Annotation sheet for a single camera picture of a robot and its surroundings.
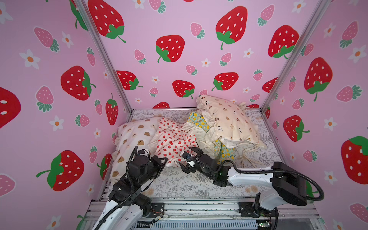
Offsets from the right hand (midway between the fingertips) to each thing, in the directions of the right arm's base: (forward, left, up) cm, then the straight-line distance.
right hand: (183, 157), depth 76 cm
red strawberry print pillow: (+11, +8, 0) cm, 13 cm away
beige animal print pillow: (+27, -27, +1) cm, 38 cm away
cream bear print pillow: (+16, +38, -5) cm, 41 cm away
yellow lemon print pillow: (+10, -24, -9) cm, 27 cm away
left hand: (-3, +6, +5) cm, 9 cm away
